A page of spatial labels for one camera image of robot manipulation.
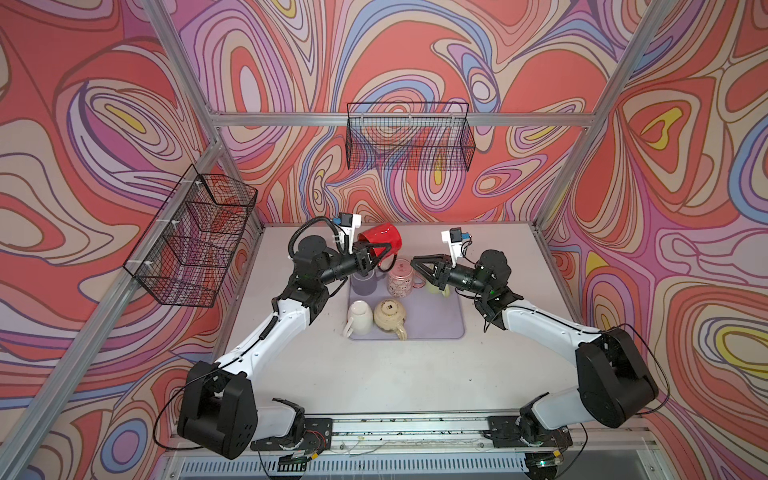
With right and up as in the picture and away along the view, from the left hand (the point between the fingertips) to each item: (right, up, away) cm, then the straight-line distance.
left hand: (392, 248), depth 70 cm
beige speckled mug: (0, -20, +16) cm, 25 cm away
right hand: (+6, -5, +5) cm, 9 cm away
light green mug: (+13, -12, +14) cm, 22 cm away
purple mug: (-8, -12, +28) cm, 32 cm away
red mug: (-1, +3, 0) cm, 4 cm away
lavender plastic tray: (+10, -21, +25) cm, 34 cm away
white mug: (-9, -20, +14) cm, 26 cm away
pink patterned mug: (+4, -9, +21) cm, 23 cm away
